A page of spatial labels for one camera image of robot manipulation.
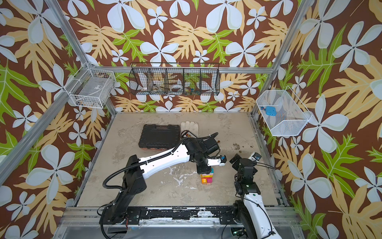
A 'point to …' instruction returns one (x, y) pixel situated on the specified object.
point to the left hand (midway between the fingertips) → (208, 167)
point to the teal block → (212, 171)
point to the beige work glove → (191, 126)
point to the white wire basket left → (93, 88)
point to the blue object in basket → (270, 110)
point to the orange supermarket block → (204, 180)
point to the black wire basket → (175, 78)
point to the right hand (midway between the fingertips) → (240, 157)
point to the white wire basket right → (284, 113)
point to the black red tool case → (159, 137)
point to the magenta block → (209, 180)
